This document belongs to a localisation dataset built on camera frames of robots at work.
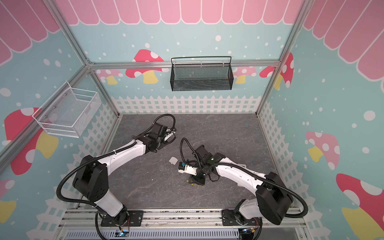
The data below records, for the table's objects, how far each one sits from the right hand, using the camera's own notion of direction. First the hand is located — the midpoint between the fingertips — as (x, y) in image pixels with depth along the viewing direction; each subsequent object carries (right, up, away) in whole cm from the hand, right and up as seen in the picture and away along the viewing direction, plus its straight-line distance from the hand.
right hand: (190, 179), depth 79 cm
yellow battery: (-2, -4, +8) cm, 9 cm away
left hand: (-20, +21, +12) cm, 31 cm away
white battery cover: (-12, +6, +15) cm, 20 cm away
